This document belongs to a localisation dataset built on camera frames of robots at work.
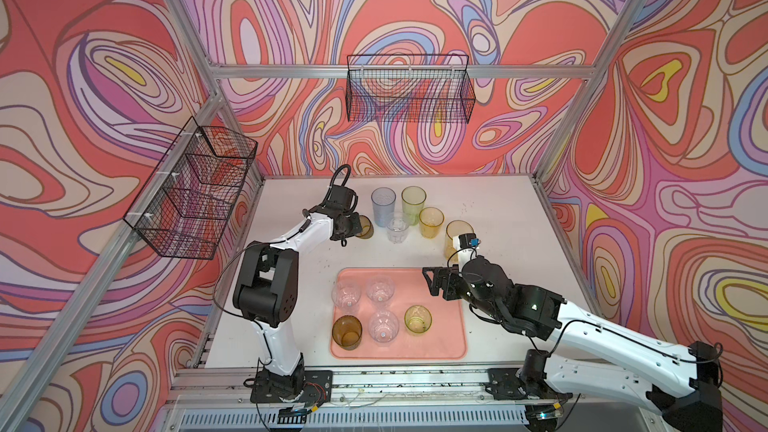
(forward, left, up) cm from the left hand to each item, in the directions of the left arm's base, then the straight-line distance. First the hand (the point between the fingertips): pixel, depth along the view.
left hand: (358, 225), depth 96 cm
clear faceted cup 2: (-30, -8, -7) cm, 32 cm away
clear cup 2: (-22, +3, -6) cm, 23 cm away
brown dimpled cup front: (-31, +2, -7) cm, 32 cm away
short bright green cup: (-29, -18, -6) cm, 35 cm away
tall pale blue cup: (+4, -8, +6) cm, 11 cm away
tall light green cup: (+6, -18, +5) cm, 20 cm away
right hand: (-24, -22, +11) cm, 34 cm away
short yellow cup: (+5, -25, -5) cm, 26 cm away
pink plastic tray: (-30, -13, 0) cm, 33 cm away
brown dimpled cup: (-2, -3, +2) cm, 4 cm away
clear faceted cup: (-20, -7, -6) cm, 22 cm away
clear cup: (+3, -13, -7) cm, 15 cm away
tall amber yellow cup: (-5, -30, +4) cm, 30 cm away
